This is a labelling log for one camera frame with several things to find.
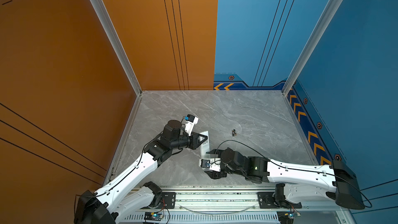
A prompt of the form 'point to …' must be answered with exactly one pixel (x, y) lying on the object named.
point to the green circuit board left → (154, 216)
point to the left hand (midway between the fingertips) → (206, 137)
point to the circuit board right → (287, 217)
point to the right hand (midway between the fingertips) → (206, 160)
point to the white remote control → (204, 147)
